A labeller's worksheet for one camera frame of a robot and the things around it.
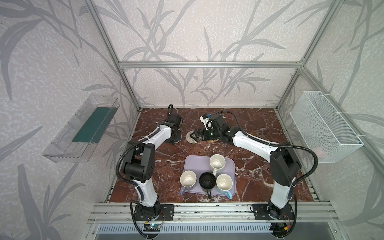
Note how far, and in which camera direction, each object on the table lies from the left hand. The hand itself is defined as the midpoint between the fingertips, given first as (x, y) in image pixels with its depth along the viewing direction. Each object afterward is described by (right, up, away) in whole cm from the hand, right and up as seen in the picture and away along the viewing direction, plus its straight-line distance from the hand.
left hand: (176, 133), depth 96 cm
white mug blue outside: (+29, -26, -14) cm, 42 cm away
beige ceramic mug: (+3, -1, -10) cm, 10 cm away
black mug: (+20, -25, -14) cm, 35 cm away
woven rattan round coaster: (+23, -4, -8) cm, 25 cm away
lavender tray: (+16, -19, -5) cm, 25 cm away
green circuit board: (-7, -43, -24) cm, 50 cm away
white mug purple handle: (+9, -24, -13) cm, 29 cm away
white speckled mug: (+26, -17, -7) cm, 32 cm away
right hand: (+13, +3, -11) cm, 17 cm away
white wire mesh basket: (+70, +1, -35) cm, 78 cm away
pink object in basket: (+75, -6, -23) cm, 78 cm away
